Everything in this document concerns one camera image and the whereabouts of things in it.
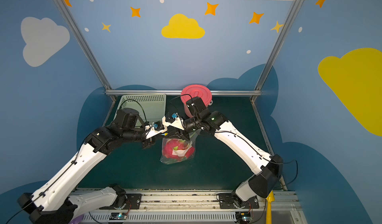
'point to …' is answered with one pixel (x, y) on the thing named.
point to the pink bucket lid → (194, 90)
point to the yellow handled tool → (269, 199)
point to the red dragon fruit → (177, 149)
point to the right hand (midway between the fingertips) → (169, 131)
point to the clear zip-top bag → (165, 160)
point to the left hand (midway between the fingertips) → (165, 132)
